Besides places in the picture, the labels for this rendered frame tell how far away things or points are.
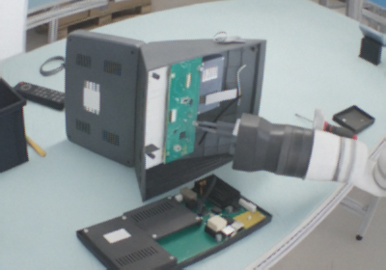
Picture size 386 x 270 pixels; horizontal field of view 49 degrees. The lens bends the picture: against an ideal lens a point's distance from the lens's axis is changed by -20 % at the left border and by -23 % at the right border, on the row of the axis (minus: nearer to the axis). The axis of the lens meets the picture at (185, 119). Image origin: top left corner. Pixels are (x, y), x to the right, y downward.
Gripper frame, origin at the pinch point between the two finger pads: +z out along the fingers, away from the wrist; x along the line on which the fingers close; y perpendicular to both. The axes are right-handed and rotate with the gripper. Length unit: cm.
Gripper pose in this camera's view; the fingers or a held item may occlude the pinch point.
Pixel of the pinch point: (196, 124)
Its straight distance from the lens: 76.1
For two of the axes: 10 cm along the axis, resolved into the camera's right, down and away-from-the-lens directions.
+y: -2.5, 4.5, -8.6
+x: -0.8, 8.7, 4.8
